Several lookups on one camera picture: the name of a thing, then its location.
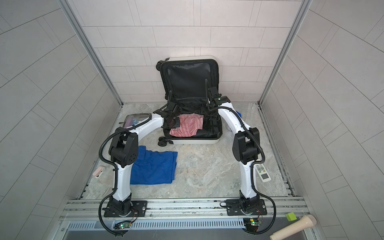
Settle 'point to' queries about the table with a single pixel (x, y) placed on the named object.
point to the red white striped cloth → (189, 124)
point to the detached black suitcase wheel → (163, 141)
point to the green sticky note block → (291, 216)
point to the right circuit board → (251, 224)
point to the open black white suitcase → (185, 77)
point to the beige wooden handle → (308, 221)
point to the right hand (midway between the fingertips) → (202, 112)
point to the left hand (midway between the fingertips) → (179, 121)
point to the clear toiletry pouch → (135, 119)
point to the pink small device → (98, 171)
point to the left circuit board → (123, 225)
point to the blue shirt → (153, 167)
